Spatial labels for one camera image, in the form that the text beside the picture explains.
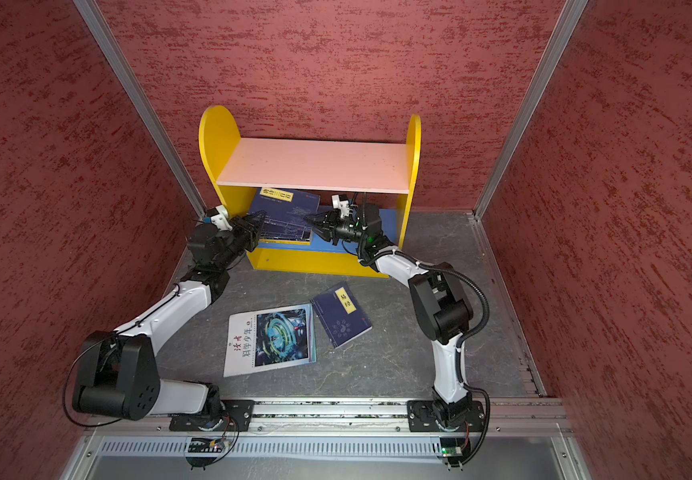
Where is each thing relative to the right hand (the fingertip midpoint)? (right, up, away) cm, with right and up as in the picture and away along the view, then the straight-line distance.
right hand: (302, 225), depth 81 cm
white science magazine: (-11, -34, +7) cm, 37 cm away
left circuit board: (-22, -55, -9) cm, 60 cm away
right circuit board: (+39, -55, -9) cm, 68 cm away
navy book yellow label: (+10, -28, +12) cm, 33 cm away
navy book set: (-5, +3, +2) cm, 7 cm away
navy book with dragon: (-7, -1, +11) cm, 13 cm away
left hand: (-9, +2, 0) cm, 10 cm away
